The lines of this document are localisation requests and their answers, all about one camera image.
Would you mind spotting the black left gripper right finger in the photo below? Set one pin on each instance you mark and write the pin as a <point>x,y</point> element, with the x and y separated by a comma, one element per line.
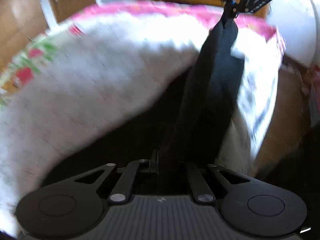
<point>248,205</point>

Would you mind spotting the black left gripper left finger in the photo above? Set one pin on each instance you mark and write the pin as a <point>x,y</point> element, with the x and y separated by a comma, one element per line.
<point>74,206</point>

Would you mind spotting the black pants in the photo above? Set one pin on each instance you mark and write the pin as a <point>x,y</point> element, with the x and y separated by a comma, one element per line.
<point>186,125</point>

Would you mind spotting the pink cartoon bed sheet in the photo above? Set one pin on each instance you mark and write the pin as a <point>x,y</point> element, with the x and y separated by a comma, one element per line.
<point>155,7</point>

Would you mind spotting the white floral bed quilt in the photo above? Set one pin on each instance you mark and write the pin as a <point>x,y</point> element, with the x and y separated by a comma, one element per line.
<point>93,72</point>

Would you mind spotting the wooden wardrobe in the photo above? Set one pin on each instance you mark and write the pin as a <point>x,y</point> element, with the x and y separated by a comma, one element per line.
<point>22,20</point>

